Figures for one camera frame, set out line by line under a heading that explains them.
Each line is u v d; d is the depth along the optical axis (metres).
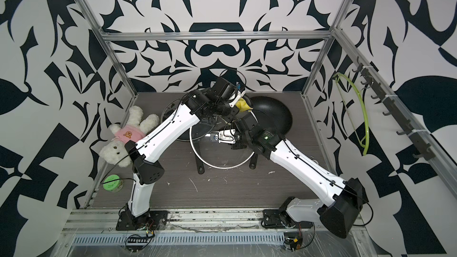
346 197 0.39
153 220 0.73
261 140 0.51
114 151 0.85
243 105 0.73
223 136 0.62
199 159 0.76
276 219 0.74
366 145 0.66
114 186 0.79
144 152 0.47
